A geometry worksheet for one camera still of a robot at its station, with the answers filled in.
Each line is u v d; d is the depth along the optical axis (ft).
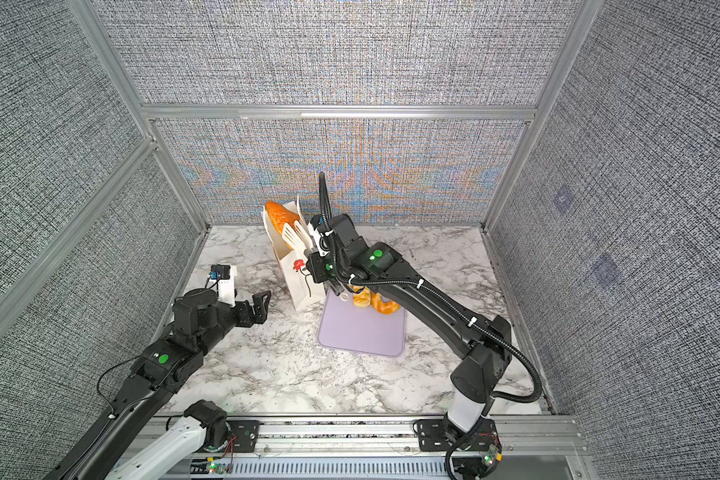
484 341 1.43
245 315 2.08
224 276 1.98
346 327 3.03
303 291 3.03
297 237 2.39
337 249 1.80
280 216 2.50
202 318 1.73
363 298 3.06
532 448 2.39
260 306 2.13
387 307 3.08
